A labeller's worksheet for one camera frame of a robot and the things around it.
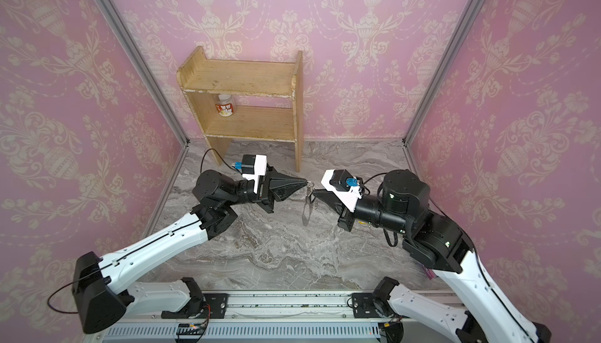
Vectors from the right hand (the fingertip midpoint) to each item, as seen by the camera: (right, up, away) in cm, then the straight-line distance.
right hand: (318, 190), depth 53 cm
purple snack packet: (+39, -31, +25) cm, 56 cm away
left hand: (-3, +1, -2) cm, 4 cm away
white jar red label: (-37, +29, +44) cm, 65 cm away
